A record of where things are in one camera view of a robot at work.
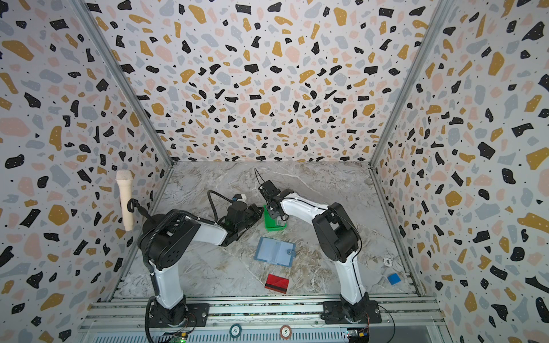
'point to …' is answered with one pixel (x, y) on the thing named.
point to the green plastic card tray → (272, 224)
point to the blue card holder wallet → (275, 251)
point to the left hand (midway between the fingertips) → (271, 206)
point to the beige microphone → (125, 178)
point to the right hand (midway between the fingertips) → (282, 207)
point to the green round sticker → (235, 330)
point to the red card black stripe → (277, 284)
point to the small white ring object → (387, 261)
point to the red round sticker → (286, 331)
